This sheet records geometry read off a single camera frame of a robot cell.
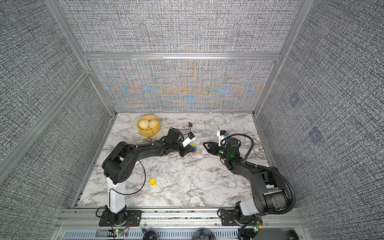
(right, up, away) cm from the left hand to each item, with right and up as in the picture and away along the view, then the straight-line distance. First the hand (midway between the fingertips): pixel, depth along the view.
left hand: (192, 148), depth 94 cm
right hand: (+8, +4, -6) cm, 11 cm away
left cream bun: (-35, +16, +11) cm, 40 cm away
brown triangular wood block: (-2, +16, +18) cm, 24 cm away
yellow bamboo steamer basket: (-30, +10, +9) cm, 33 cm away
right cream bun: (-28, +16, +11) cm, 34 cm away
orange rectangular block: (+1, -3, +1) cm, 3 cm away
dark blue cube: (+1, 0, 0) cm, 1 cm away
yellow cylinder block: (-22, -17, -11) cm, 30 cm away
